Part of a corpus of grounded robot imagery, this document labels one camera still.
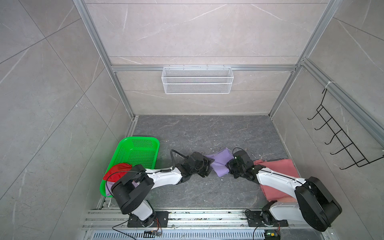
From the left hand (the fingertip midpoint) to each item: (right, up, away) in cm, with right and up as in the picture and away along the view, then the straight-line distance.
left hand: (216, 159), depth 82 cm
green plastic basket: (-50, +1, +21) cm, 54 cm away
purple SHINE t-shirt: (+4, -1, +8) cm, 9 cm away
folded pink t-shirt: (+42, -5, +5) cm, 43 cm away
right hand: (+5, -4, +7) cm, 10 cm away
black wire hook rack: (+54, +10, -19) cm, 59 cm away
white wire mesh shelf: (-11, +51, +18) cm, 55 cm away
